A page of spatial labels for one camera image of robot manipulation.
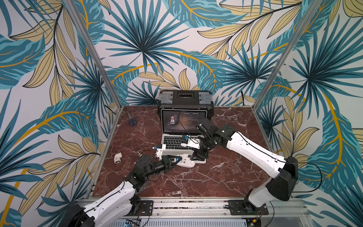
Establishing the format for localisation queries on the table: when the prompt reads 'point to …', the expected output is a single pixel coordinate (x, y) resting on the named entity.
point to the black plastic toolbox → (186, 100)
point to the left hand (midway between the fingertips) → (181, 161)
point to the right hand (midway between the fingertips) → (192, 151)
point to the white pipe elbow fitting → (117, 158)
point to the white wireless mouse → (185, 161)
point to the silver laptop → (176, 123)
